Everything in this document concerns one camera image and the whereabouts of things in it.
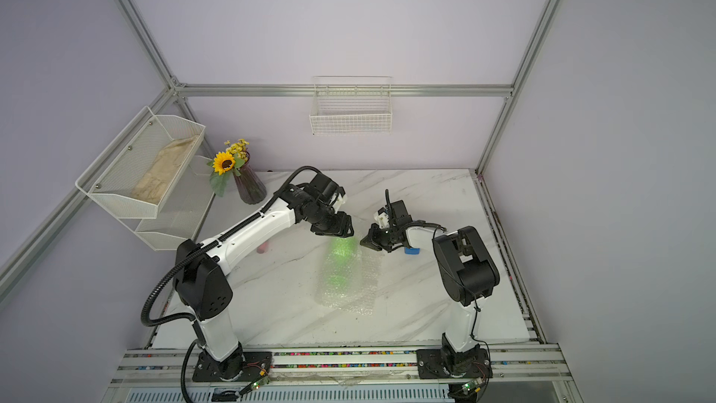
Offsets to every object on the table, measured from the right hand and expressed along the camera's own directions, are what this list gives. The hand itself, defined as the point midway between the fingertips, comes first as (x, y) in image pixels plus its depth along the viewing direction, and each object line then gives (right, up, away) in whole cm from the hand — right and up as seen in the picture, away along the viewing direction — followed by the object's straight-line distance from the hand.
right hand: (363, 245), depth 94 cm
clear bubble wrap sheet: (-4, -8, -11) cm, 14 cm away
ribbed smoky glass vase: (-43, +20, +10) cm, 48 cm away
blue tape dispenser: (+17, -2, 0) cm, 17 cm away
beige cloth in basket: (-58, +20, -19) cm, 64 cm away
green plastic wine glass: (-7, -4, -8) cm, 12 cm away
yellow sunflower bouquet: (-46, +28, -4) cm, 54 cm away
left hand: (-6, +5, -12) cm, 14 cm away
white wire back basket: (-4, +52, +11) cm, 53 cm away
